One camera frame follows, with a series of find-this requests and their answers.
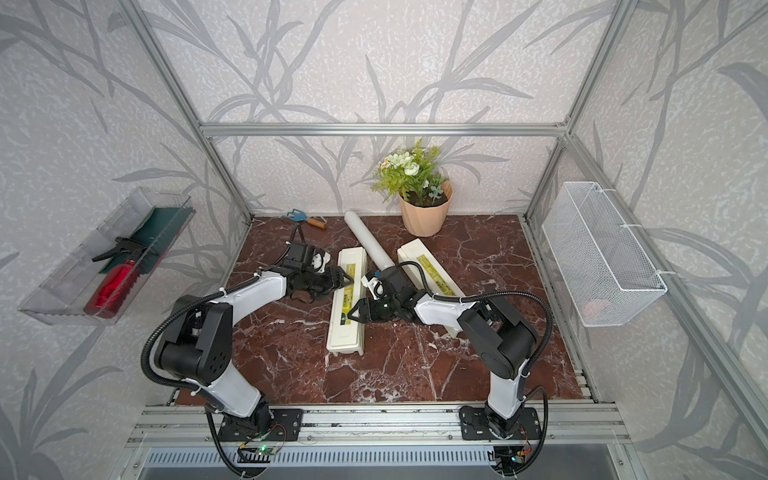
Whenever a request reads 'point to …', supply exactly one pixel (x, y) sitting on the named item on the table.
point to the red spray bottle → (109, 294)
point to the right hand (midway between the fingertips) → (353, 316)
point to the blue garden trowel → (299, 216)
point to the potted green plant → (424, 191)
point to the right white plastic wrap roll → (374, 250)
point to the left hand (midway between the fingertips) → (347, 284)
